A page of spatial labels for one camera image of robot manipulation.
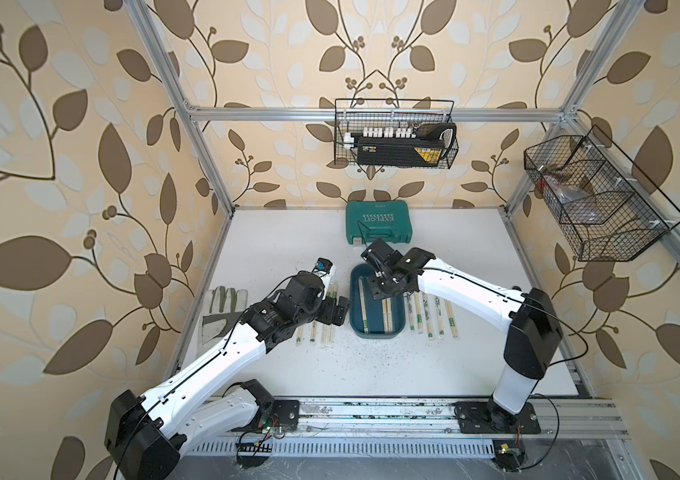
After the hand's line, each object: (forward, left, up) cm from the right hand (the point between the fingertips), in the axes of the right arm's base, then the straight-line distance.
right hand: (378, 288), depth 85 cm
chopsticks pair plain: (-2, -14, -12) cm, 18 cm away
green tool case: (+33, +1, -7) cm, 34 cm away
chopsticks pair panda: (-2, -11, -12) cm, 16 cm away
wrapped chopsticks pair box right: (-4, -3, -11) cm, 12 cm away
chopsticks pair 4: (+5, +14, -11) cm, 18 cm away
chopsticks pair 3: (-8, +16, -12) cm, 22 cm away
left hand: (-6, +11, +6) cm, 14 cm away
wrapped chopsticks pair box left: (0, +4, -11) cm, 12 cm away
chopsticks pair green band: (-8, +20, -12) cm, 24 cm away
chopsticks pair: (-4, -19, -11) cm, 23 cm away
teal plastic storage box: (-4, +2, -12) cm, 13 cm away
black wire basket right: (+7, -56, +23) cm, 61 cm away
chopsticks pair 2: (-5, -23, -12) cm, 27 cm away
